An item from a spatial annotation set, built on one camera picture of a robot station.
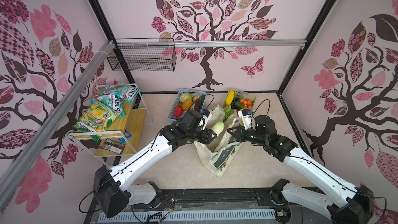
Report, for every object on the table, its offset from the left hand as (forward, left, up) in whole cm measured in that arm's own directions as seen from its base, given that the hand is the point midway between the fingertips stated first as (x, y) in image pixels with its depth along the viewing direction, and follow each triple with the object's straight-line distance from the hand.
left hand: (211, 137), depth 73 cm
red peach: (+36, -29, -15) cm, 48 cm away
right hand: (+3, -8, +3) cm, 9 cm away
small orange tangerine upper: (+38, -25, -16) cm, 48 cm away
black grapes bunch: (+39, -20, -15) cm, 46 cm away
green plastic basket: (+42, -25, -14) cm, 50 cm away
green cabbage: (+39, +17, -13) cm, 45 cm away
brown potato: (+38, +9, -13) cm, 41 cm away
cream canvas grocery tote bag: (-6, -5, -6) cm, 9 cm away
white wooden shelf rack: (-3, +50, -3) cm, 50 cm away
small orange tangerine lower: (+35, -26, -15) cm, 46 cm away
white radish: (+4, -4, +2) cm, 6 cm away
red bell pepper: (+31, +22, -20) cm, 43 cm away
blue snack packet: (+4, +43, -5) cm, 44 cm away
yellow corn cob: (+38, -15, -12) cm, 43 cm away
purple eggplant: (+33, +7, -12) cm, 35 cm away
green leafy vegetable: (+11, -9, +5) cm, 15 cm away
